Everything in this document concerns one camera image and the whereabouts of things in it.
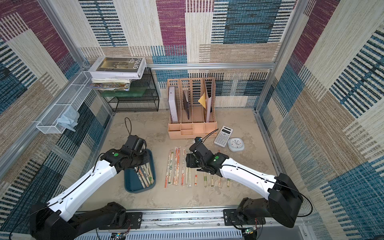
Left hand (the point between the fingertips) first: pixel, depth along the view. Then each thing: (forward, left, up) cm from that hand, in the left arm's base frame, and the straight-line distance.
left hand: (148, 156), depth 81 cm
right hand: (-1, -22, -1) cm, 22 cm away
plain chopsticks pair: (-9, -34, -13) cm, 38 cm away
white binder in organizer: (+35, -11, +6) cm, 37 cm away
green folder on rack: (+37, +13, +14) cm, 42 cm away
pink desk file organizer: (+40, -23, +1) cm, 46 cm away
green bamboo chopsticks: (-2, -10, -13) cm, 17 cm away
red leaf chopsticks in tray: (0, -18, -14) cm, 23 cm away
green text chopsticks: (-7, -31, -14) cm, 34 cm away
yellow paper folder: (+29, -30, +14) cm, 44 cm away
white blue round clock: (+14, -52, -12) cm, 55 cm away
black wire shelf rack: (+51, +9, -7) cm, 53 cm away
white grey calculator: (+22, -45, -12) cm, 52 cm away
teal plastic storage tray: (-6, +6, -13) cm, 16 cm away
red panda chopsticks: (-6, -25, -14) cm, 30 cm away
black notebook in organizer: (+38, -19, +4) cm, 43 cm away
